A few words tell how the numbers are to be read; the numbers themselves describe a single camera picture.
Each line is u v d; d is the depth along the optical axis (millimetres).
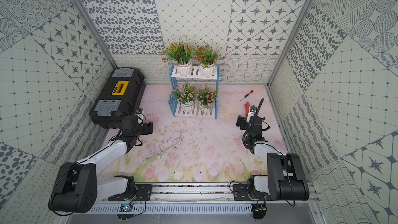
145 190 747
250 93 1167
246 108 1039
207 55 786
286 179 430
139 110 788
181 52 796
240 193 732
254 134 701
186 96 913
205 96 929
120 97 912
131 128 683
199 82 1233
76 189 408
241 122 818
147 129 819
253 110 785
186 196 737
